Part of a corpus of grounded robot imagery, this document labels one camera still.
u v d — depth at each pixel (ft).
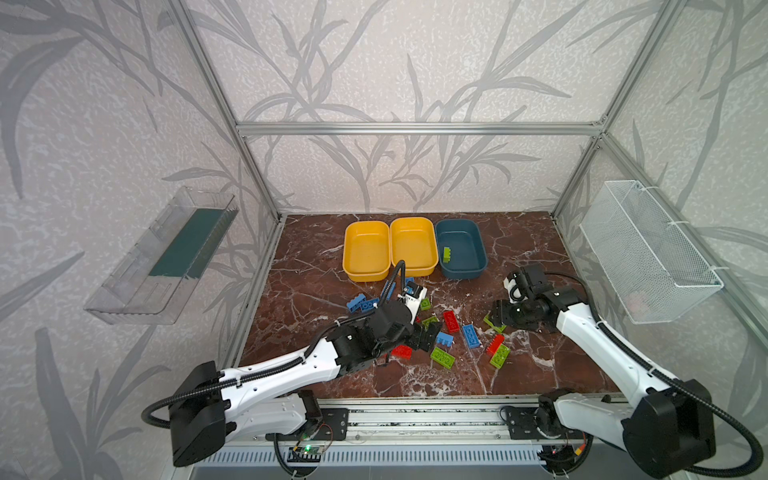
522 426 2.39
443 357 2.80
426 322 2.97
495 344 2.78
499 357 2.75
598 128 3.09
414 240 3.66
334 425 2.43
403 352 2.76
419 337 2.12
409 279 3.25
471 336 2.85
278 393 1.50
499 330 2.91
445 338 2.84
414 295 2.11
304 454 2.36
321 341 1.73
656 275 2.02
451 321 2.99
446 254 3.43
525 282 2.17
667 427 1.28
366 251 3.62
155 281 2.07
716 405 1.65
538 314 1.90
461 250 3.51
